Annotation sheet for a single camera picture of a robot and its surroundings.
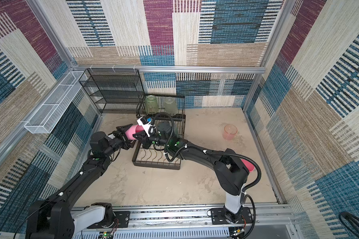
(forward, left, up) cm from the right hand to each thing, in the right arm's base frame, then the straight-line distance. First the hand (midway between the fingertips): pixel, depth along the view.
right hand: (134, 137), depth 74 cm
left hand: (+6, 0, +1) cm, 6 cm away
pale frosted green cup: (+22, -17, -1) cm, 28 cm away
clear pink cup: (+18, -56, -23) cm, 63 cm away
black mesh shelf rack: (+48, +25, -9) cm, 55 cm away
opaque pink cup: (+2, +1, +2) cm, 3 cm away
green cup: (+22, -6, +1) cm, 23 cm away
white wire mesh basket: (+6, +41, +8) cm, 42 cm away
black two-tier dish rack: (+1, -6, -24) cm, 25 cm away
